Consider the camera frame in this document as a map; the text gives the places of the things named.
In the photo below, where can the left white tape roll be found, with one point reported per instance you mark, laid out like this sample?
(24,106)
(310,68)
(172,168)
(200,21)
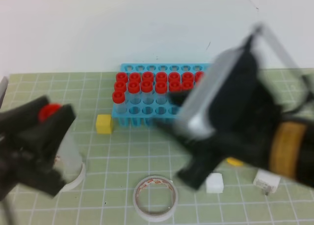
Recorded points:
(72,178)

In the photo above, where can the yellow foam cube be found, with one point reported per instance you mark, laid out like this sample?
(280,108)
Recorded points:
(104,124)

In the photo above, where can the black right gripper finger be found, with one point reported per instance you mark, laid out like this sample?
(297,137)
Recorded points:
(178,97)
(184,141)

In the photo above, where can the green grid cutting mat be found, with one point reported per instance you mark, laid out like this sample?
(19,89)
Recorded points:
(117,162)

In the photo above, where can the red capped tube row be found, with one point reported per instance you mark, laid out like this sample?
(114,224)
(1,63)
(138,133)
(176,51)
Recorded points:
(175,86)
(174,77)
(161,77)
(161,90)
(122,77)
(134,92)
(147,92)
(198,75)
(134,77)
(120,86)
(147,76)
(187,86)
(188,77)

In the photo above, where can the red capped tube front left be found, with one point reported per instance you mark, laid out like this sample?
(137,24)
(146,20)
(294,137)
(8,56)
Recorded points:
(119,100)

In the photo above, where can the blue test tube rack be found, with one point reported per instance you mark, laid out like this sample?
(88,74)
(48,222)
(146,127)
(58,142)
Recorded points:
(139,114)

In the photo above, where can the grey object at table edge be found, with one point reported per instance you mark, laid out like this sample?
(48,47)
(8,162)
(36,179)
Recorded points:
(3,88)

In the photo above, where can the yellow rubber duck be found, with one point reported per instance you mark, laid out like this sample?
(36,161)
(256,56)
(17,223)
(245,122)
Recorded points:
(234,162)

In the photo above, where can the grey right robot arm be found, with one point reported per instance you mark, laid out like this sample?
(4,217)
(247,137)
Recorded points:
(291,152)

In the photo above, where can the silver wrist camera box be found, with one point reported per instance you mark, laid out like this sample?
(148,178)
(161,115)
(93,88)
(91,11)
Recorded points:
(193,117)

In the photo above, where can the white tape roll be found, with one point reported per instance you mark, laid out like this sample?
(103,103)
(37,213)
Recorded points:
(72,178)
(155,199)

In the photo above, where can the red capped tube back row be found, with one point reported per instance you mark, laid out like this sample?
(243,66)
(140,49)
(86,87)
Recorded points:
(147,76)
(134,77)
(122,77)
(161,77)
(174,77)
(198,75)
(188,77)

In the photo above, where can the red capped tube middle row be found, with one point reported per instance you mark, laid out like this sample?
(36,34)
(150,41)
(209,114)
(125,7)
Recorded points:
(134,92)
(175,86)
(187,86)
(161,90)
(147,92)
(120,86)

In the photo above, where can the white foam cube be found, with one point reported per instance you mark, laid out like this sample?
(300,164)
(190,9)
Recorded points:
(214,183)

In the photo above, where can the red capped clear tube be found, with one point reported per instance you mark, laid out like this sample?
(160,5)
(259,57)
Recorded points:
(61,139)

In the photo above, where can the white power adapter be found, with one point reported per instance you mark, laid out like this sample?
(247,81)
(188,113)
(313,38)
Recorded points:
(266,181)

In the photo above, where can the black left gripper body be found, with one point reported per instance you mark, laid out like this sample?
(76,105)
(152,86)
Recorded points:
(22,167)

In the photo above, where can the centre white tape roll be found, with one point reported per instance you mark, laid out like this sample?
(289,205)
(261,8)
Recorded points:
(155,199)

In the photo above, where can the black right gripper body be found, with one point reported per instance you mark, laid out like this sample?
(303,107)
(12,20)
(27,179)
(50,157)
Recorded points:
(243,114)

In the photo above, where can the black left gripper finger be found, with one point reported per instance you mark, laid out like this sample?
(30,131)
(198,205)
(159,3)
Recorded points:
(43,140)
(24,118)

